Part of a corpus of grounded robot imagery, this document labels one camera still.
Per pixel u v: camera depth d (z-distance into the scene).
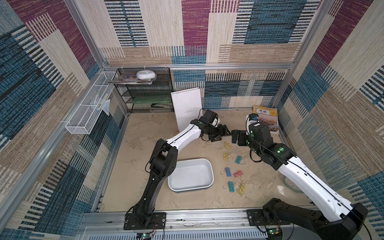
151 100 1.00
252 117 0.64
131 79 0.91
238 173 0.87
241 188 0.81
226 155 0.94
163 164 0.57
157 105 1.10
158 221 0.73
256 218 0.73
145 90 1.08
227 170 0.88
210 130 0.79
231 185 0.83
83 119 0.91
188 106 0.92
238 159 0.93
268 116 1.16
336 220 0.39
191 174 0.91
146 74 0.88
